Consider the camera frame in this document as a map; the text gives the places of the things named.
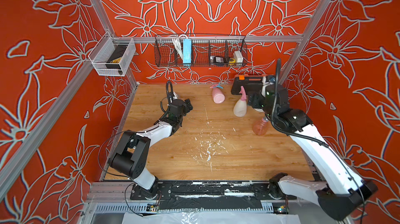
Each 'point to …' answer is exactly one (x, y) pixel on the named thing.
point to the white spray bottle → (240, 108)
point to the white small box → (238, 56)
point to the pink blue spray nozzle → (216, 85)
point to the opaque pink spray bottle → (219, 97)
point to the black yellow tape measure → (232, 61)
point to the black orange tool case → (250, 82)
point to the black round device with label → (219, 59)
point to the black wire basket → (200, 50)
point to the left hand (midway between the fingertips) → (184, 100)
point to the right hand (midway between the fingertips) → (251, 92)
